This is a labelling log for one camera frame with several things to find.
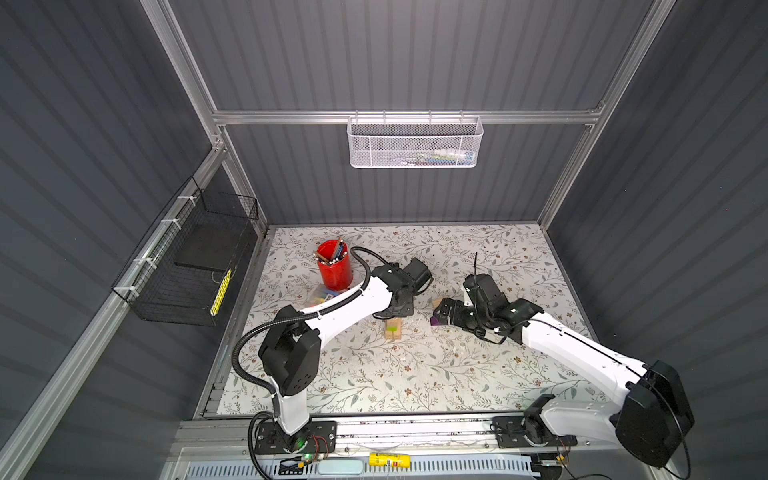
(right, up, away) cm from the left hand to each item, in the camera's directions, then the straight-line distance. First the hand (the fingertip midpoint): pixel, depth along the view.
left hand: (398, 308), depth 85 cm
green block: (-2, -7, +3) cm, 8 cm away
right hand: (+14, -2, -3) cm, 14 cm away
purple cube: (+11, -5, +6) cm, 14 cm away
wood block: (-1, -6, +8) cm, 10 cm away
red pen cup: (-19, +13, +4) cm, 23 cm away
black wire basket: (-54, +11, -13) cm, 57 cm away
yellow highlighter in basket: (-42, +7, -17) cm, 46 cm away
